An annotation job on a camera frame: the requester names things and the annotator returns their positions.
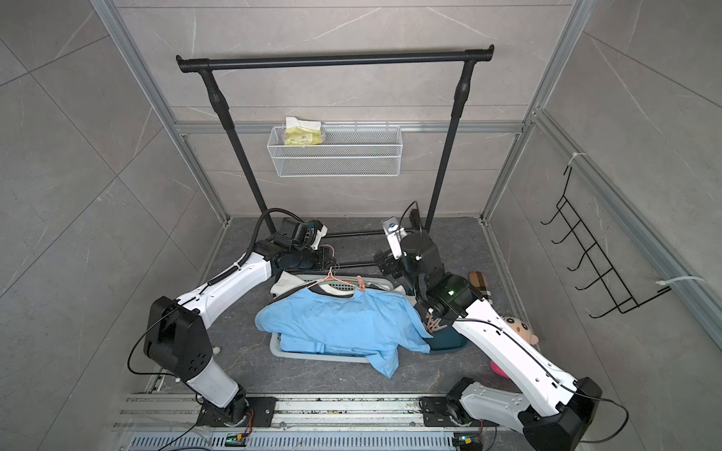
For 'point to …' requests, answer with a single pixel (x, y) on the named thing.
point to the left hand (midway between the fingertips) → (337, 257)
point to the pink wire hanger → (329, 275)
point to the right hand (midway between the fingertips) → (400, 240)
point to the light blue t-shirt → (369, 326)
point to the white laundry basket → (341, 285)
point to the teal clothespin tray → (445, 340)
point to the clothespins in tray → (433, 324)
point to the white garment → (284, 283)
